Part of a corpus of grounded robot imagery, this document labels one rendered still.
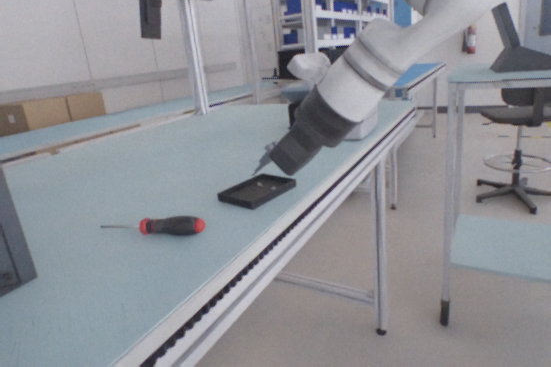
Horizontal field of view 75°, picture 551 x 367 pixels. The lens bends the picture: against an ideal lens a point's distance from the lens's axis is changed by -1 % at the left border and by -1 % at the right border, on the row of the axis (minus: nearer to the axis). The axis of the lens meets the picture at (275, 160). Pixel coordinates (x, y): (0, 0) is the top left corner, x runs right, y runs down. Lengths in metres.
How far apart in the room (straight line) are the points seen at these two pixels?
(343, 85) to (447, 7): 0.13
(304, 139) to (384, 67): 0.13
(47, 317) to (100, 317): 0.06
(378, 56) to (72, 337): 0.41
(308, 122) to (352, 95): 0.07
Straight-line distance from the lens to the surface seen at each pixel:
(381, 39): 0.43
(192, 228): 0.49
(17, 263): 0.51
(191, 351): 0.43
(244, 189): 0.63
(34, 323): 0.44
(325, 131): 0.46
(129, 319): 0.39
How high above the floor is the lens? 1.22
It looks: 16 degrees down
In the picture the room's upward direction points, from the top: 6 degrees counter-clockwise
